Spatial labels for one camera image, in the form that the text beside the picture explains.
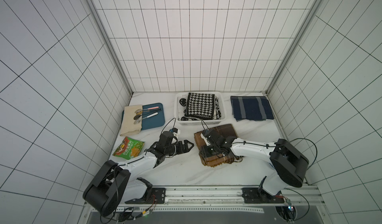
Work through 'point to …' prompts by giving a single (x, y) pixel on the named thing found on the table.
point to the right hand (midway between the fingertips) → (198, 153)
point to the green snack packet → (129, 148)
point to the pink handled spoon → (140, 110)
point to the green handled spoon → (140, 112)
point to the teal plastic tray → (156, 120)
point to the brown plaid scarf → (225, 131)
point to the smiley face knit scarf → (182, 108)
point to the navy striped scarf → (251, 108)
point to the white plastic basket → (201, 122)
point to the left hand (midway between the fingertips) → (186, 148)
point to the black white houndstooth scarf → (203, 106)
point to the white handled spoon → (137, 121)
